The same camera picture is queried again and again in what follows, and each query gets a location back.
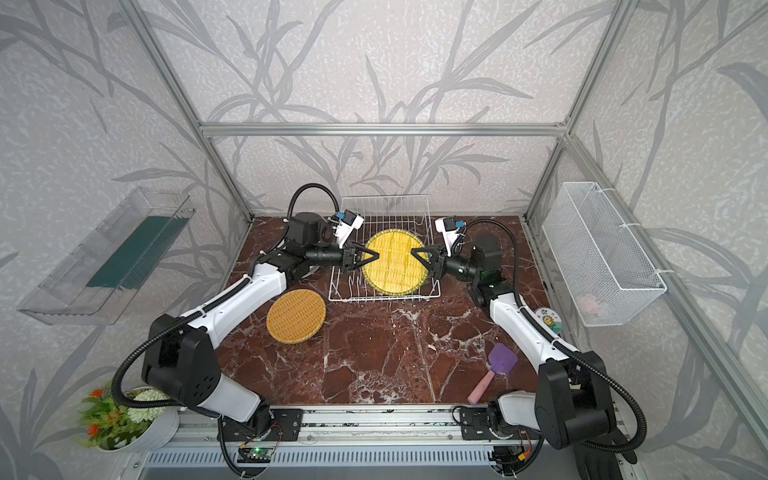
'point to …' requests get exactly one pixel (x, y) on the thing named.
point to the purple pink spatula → (502, 360)
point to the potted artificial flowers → (109, 425)
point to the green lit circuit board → (257, 455)
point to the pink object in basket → (588, 302)
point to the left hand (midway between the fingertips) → (376, 258)
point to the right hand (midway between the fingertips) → (413, 251)
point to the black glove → (593, 463)
